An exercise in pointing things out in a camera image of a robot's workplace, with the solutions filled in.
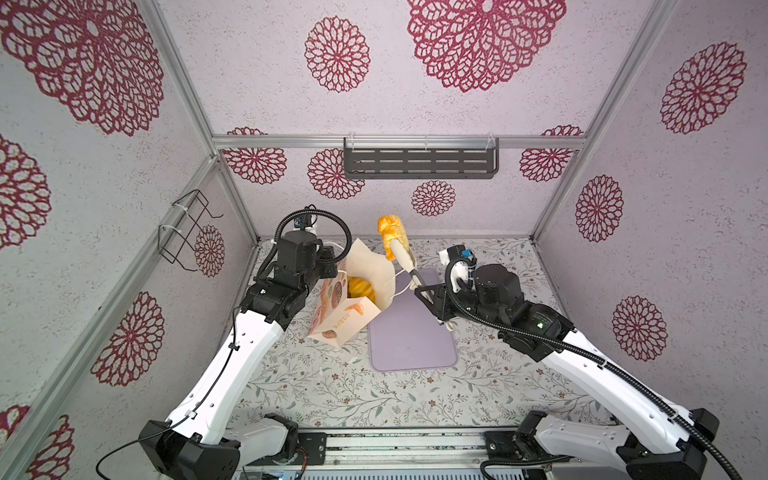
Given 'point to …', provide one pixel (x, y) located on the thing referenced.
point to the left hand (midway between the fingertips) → (323, 254)
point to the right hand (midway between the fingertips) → (419, 286)
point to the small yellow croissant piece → (357, 287)
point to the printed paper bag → (347, 301)
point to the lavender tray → (405, 334)
